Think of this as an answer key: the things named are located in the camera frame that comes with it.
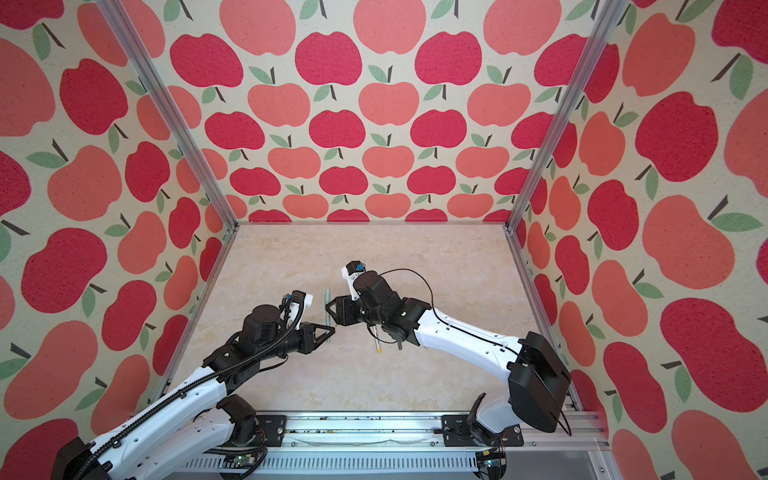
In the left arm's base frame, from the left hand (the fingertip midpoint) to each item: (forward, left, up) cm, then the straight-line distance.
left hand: (337, 334), depth 75 cm
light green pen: (+1, +2, +7) cm, 7 cm away
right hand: (+6, 0, +5) cm, 8 cm away
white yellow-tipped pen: (+2, -10, -16) cm, 19 cm away
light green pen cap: (+4, +1, +11) cm, 12 cm away
